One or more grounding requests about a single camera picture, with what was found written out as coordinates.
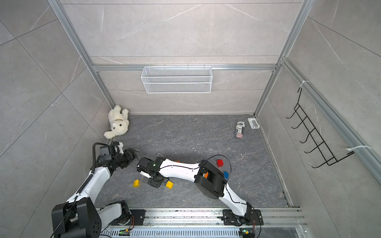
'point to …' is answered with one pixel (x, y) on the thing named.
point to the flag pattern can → (239, 129)
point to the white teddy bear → (119, 123)
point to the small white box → (253, 123)
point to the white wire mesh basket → (177, 80)
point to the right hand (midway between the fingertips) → (157, 179)
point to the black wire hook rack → (329, 158)
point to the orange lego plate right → (206, 175)
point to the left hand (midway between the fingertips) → (137, 151)
